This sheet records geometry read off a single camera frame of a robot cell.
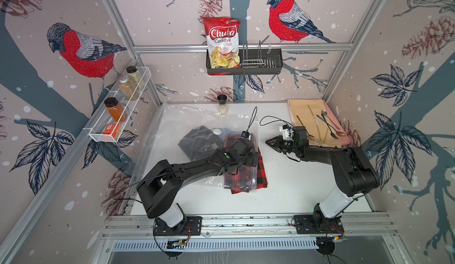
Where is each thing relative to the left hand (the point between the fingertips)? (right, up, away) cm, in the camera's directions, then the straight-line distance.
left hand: (253, 151), depth 84 cm
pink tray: (+54, +3, +16) cm, 57 cm away
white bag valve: (-19, +8, +17) cm, 27 cm away
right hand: (+8, +4, +10) cm, 13 cm away
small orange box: (-57, +12, -17) cm, 60 cm away
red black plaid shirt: (-2, -13, 0) cm, 13 cm away
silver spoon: (+51, +19, +30) cm, 62 cm away
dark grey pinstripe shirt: (-27, +3, +11) cm, 30 cm away
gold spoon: (+36, +5, +17) cm, 40 cm away
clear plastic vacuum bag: (-40, +8, +19) cm, 45 cm away
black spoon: (+50, +6, +20) cm, 54 cm away
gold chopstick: (+43, +13, +25) cm, 52 cm away
